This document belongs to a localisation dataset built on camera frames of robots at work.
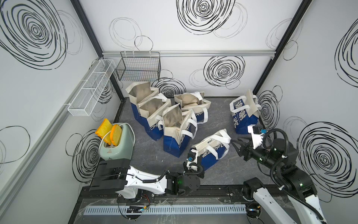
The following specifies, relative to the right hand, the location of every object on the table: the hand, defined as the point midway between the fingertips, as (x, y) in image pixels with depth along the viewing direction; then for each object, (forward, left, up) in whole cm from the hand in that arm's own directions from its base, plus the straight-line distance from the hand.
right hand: (235, 140), depth 62 cm
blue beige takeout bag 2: (+20, +43, -3) cm, 48 cm away
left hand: (-3, +14, -13) cm, 19 cm away
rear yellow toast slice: (+10, +68, -8) cm, 69 cm away
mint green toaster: (0, +56, -14) cm, 58 cm away
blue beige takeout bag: (+35, +53, -4) cm, 64 cm away
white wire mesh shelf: (+17, +76, +5) cm, 78 cm away
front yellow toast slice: (+6, +60, -8) cm, 61 cm away
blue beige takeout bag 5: (+27, -15, -13) cm, 34 cm away
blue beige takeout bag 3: (+41, +15, -20) cm, 48 cm away
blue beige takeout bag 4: (-1, +9, -8) cm, 12 cm away
